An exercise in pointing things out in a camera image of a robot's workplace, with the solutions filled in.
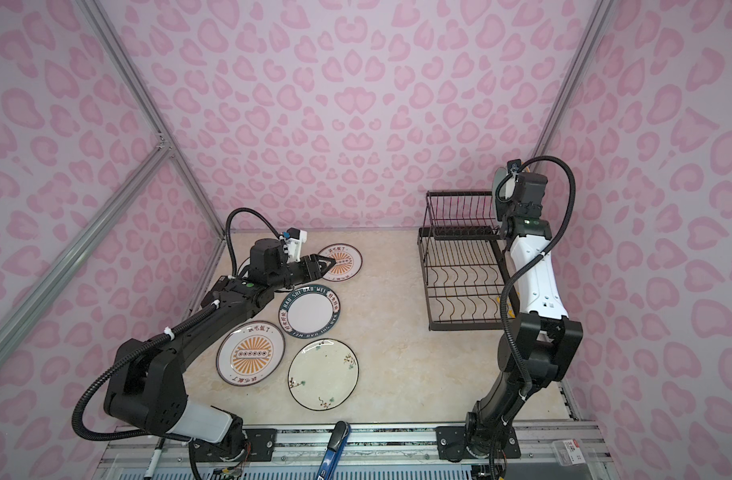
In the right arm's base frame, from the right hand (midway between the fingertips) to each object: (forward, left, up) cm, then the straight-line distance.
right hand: (524, 188), depth 80 cm
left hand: (-15, +51, -12) cm, 54 cm away
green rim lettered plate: (-18, +62, -36) cm, 74 cm away
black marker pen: (-59, +91, -33) cm, 113 cm away
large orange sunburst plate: (-33, +76, -35) cm, 90 cm away
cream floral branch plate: (-38, +54, -35) cm, 75 cm away
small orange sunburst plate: (+2, +51, -35) cm, 62 cm away
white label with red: (-55, -8, -34) cm, 65 cm away
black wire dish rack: (-8, +9, -34) cm, 36 cm away
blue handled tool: (-57, +48, -31) cm, 80 cm away
